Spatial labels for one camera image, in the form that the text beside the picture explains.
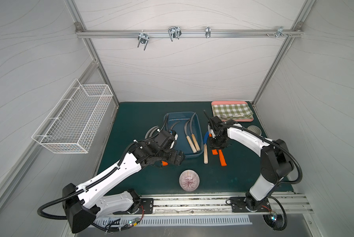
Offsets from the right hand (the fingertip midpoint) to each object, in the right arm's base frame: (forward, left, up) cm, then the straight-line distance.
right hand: (213, 146), depth 88 cm
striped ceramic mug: (+16, -30, -2) cm, 34 cm away
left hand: (-12, +21, +12) cm, 27 cm away
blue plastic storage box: (+24, +24, -7) cm, 35 cm away
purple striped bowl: (-19, +14, -6) cm, 24 cm away
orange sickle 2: (-4, 0, +2) cm, 5 cm away
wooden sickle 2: (+6, +11, -4) cm, 13 cm away
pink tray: (+43, -13, -5) cm, 45 cm away
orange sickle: (+14, +42, -7) cm, 45 cm away
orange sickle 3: (-7, -6, -6) cm, 11 cm away
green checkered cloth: (+35, -20, -6) cm, 41 cm away
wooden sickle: (+17, +27, -5) cm, 33 cm away
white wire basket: (-6, +70, +26) cm, 75 cm away
